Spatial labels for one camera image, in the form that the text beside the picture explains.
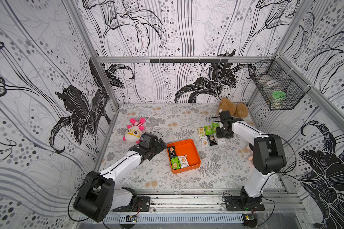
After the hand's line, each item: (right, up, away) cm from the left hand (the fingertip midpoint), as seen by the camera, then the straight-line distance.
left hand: (163, 150), depth 88 cm
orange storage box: (+15, +1, +5) cm, 16 cm away
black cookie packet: (+6, -2, +2) cm, 6 cm away
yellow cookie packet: (+26, +11, +14) cm, 32 cm away
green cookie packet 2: (+8, -7, -4) cm, 11 cm away
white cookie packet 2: (+13, -6, -2) cm, 14 cm away
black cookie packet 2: (+33, +5, +8) cm, 34 cm away
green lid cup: (+65, +33, -9) cm, 73 cm away
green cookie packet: (+37, +14, +17) cm, 43 cm away
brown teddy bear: (+55, +26, +16) cm, 63 cm away
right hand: (+40, +10, +9) cm, 42 cm away
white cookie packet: (+28, +3, +8) cm, 29 cm away
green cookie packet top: (+32, +11, +14) cm, 36 cm away
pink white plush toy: (-20, +11, +6) cm, 23 cm away
